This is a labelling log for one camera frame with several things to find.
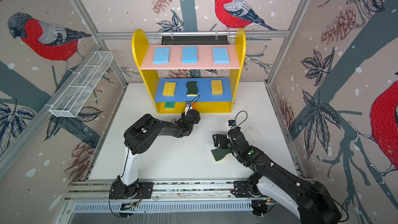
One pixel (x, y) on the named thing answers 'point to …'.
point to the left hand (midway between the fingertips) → (193, 112)
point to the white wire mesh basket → (80, 85)
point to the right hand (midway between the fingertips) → (218, 138)
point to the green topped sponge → (169, 105)
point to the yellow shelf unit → (215, 95)
